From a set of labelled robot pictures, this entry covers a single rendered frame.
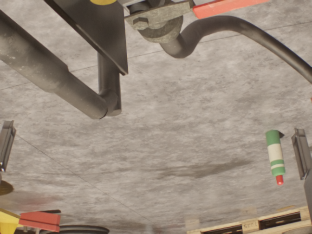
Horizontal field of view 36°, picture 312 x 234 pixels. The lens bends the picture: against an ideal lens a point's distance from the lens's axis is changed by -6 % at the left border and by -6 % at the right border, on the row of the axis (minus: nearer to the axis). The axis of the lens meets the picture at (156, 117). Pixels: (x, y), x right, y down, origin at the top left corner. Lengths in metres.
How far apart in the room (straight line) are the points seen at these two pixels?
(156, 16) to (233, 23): 0.43
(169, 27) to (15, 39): 0.26
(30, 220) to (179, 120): 1.69
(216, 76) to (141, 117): 0.39
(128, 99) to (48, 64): 1.39
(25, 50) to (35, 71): 0.03
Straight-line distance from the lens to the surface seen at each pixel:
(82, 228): 3.88
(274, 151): 2.27
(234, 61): 1.65
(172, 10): 0.53
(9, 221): 3.64
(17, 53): 0.40
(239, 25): 0.98
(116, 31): 0.59
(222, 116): 2.05
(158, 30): 0.60
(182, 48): 0.65
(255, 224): 4.36
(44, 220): 3.38
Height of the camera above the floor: 0.78
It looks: 23 degrees down
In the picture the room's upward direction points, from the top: 174 degrees clockwise
